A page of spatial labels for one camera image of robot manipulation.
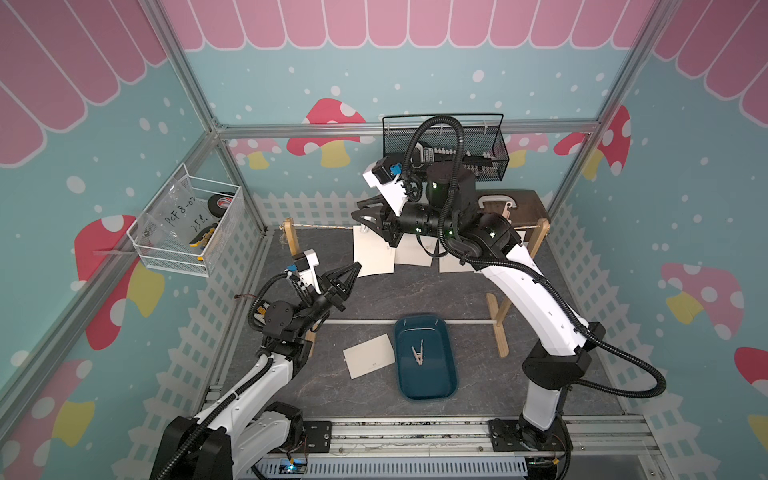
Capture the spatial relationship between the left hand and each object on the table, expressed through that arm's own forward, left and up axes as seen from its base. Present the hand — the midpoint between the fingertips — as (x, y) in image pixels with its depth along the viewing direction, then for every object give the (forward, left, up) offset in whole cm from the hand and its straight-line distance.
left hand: (363, 270), depth 68 cm
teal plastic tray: (-8, -16, -31) cm, 36 cm away
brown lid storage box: (+34, -49, -11) cm, 61 cm away
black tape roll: (+21, +41, +1) cm, 46 cm away
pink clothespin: (-8, -15, -31) cm, 35 cm away
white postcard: (-7, 0, -33) cm, 34 cm away
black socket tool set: (+41, -33, +2) cm, 52 cm away
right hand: (+2, 0, +16) cm, 16 cm away
